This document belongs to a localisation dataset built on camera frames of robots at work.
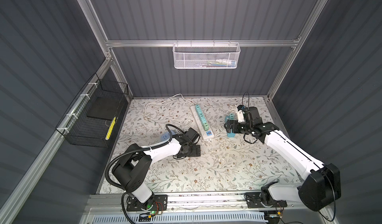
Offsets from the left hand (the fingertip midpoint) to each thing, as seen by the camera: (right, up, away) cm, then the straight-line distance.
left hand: (194, 153), depth 88 cm
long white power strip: (+7, +10, +8) cm, 15 cm away
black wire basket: (-52, +20, -16) cm, 58 cm away
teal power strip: (+25, +10, +11) cm, 29 cm away
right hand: (+22, +17, -5) cm, 28 cm away
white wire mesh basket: (+10, +72, +35) cm, 81 cm away
